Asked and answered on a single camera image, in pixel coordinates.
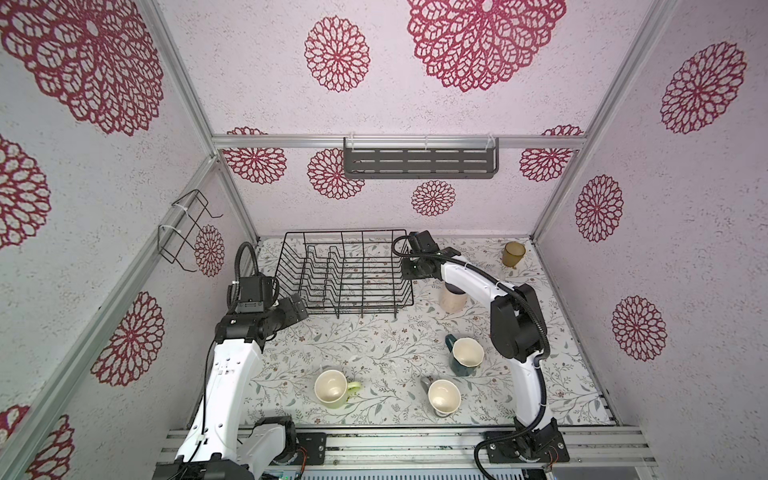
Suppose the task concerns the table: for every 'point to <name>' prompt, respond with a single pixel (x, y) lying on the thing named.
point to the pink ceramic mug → (453, 300)
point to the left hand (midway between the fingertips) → (288, 317)
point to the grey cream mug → (443, 396)
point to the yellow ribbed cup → (513, 253)
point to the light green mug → (332, 388)
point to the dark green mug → (467, 355)
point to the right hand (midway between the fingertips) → (406, 265)
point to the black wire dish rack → (342, 272)
